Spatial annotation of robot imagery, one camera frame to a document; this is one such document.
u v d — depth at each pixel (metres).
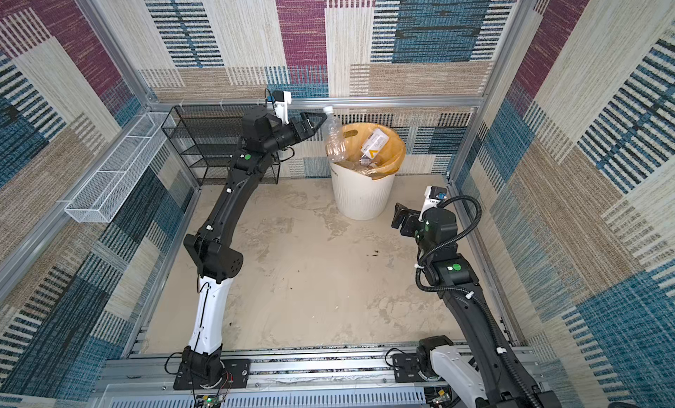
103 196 0.72
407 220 0.65
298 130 0.70
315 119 0.70
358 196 0.94
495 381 0.40
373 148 0.95
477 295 0.48
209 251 0.56
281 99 0.71
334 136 0.78
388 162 0.85
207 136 1.08
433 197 0.62
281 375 0.76
